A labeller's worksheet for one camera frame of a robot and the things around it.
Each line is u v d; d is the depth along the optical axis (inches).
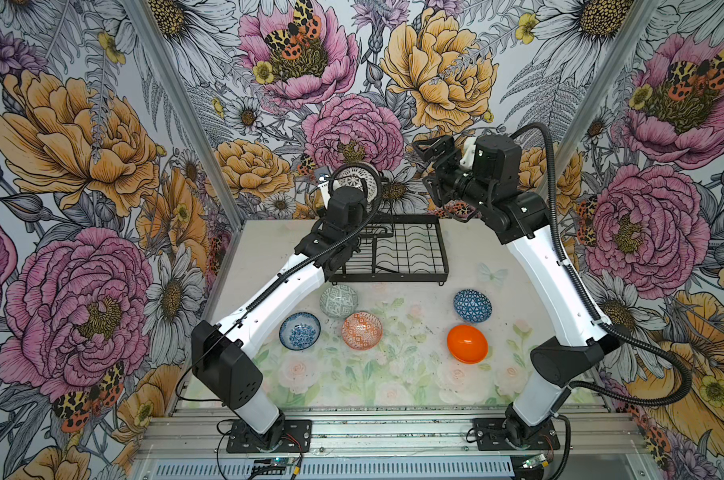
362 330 36.1
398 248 44.0
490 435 29.2
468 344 34.3
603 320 16.6
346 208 20.8
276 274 19.3
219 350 16.6
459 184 21.6
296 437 28.9
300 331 36.0
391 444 29.2
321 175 23.7
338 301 38.1
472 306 38.1
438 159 22.4
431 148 22.1
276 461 28.1
